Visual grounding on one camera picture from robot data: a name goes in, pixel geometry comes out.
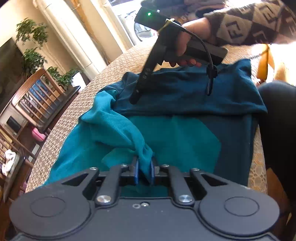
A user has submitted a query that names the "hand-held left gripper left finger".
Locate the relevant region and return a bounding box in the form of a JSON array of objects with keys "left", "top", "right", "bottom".
[{"left": 62, "top": 157, "right": 139, "bottom": 207}]

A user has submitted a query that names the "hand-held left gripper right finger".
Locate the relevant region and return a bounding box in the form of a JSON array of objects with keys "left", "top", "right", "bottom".
[{"left": 149, "top": 157, "right": 228, "bottom": 207}]

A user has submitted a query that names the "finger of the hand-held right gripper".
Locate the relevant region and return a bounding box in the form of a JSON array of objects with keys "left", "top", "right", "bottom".
[{"left": 129, "top": 88, "right": 145, "bottom": 105}]

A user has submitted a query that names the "teal two-tone knit sweater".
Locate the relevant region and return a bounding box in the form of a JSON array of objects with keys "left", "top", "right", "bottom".
[{"left": 44, "top": 59, "right": 268, "bottom": 197}]

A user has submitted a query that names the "stack of folded clothes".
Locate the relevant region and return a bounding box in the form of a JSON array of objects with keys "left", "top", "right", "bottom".
[{"left": 141, "top": 0, "right": 228, "bottom": 19}]

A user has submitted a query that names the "person's right hand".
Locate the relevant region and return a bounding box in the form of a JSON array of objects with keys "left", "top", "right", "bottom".
[{"left": 163, "top": 17, "right": 213, "bottom": 68}]

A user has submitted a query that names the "sliding glass door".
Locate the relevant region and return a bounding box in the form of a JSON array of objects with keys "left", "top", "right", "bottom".
[{"left": 109, "top": 0, "right": 162, "bottom": 47}]

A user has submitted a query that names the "gold curtain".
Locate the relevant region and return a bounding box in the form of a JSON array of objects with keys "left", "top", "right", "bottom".
[{"left": 76, "top": 0, "right": 125, "bottom": 56}]

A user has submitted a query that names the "white tower air conditioner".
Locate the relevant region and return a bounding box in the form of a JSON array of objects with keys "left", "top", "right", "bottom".
[{"left": 32, "top": 0, "right": 109, "bottom": 75}]

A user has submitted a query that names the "wooden chair black seat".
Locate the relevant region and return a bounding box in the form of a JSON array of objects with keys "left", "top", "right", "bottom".
[
  {"left": 0, "top": 123, "right": 37, "bottom": 203},
  {"left": 11, "top": 67, "right": 81, "bottom": 133}
]

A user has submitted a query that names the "pink case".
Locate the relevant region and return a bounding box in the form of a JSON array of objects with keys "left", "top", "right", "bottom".
[{"left": 30, "top": 127, "right": 47, "bottom": 142}]

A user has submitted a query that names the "potted green plant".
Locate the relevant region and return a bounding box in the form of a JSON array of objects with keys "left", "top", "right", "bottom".
[{"left": 15, "top": 18, "right": 81, "bottom": 90}]

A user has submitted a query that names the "wooden television cabinet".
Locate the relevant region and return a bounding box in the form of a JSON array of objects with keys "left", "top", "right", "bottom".
[{"left": 0, "top": 102, "right": 47, "bottom": 163}]

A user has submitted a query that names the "yellow chair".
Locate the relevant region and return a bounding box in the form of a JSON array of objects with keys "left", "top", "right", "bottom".
[{"left": 255, "top": 44, "right": 275, "bottom": 81}]

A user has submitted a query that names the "white crumpled cloth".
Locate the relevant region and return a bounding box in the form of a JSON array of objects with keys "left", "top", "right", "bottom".
[{"left": 1, "top": 149, "right": 20, "bottom": 176}]

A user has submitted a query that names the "person's leg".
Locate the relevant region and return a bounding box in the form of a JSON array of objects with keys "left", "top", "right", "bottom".
[{"left": 257, "top": 81, "right": 296, "bottom": 209}]

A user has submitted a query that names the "wall television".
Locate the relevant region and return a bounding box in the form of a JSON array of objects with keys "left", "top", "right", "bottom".
[{"left": 0, "top": 37, "right": 23, "bottom": 109}]

